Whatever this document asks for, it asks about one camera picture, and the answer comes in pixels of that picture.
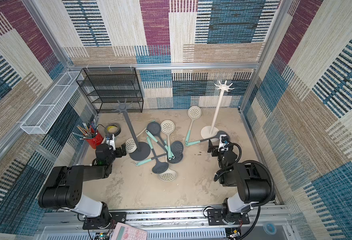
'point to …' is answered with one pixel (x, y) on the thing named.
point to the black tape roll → (116, 133)
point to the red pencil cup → (96, 140)
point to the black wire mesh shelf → (108, 88)
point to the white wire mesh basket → (42, 119)
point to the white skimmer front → (169, 175)
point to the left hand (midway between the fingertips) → (117, 143)
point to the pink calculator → (123, 231)
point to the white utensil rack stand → (211, 131)
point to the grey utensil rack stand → (140, 153)
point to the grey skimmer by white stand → (217, 137)
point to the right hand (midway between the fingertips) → (219, 140)
